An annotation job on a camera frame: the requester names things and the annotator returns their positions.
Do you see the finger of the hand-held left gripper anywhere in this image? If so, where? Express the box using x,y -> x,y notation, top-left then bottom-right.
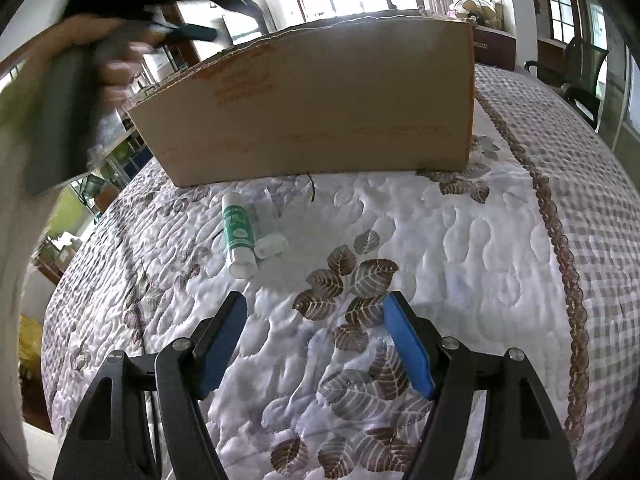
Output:
147,20 -> 219,47

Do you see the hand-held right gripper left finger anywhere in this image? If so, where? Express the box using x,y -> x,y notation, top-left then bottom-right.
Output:
52,291 -> 248,480

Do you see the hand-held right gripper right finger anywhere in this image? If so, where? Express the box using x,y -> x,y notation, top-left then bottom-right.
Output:
382,291 -> 573,480

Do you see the small clear bottle white cap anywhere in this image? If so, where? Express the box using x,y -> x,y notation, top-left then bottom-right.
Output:
252,187 -> 290,259

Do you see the green white bottle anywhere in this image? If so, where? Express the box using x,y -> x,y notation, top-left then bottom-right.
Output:
221,192 -> 258,278

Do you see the cardboard box orange side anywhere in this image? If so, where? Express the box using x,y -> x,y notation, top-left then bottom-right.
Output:
122,10 -> 475,188

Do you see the person's left hand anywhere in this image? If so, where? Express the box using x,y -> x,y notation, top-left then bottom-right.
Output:
17,12 -> 161,111

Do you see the wooden shelf rack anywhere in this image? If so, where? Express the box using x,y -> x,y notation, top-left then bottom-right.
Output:
87,60 -> 151,186

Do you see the yellow bag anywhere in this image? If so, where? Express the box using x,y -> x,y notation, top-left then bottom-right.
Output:
19,314 -> 45,378

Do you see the standing fan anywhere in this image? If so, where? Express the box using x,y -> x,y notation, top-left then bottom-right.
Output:
450,0 -> 498,26

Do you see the dark brown box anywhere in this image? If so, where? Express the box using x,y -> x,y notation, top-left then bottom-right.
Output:
470,22 -> 518,73

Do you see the black office chair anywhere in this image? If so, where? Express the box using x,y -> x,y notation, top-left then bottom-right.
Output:
524,36 -> 611,131

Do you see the wooden glazed door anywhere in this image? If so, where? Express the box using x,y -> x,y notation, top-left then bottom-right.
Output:
537,0 -> 588,43

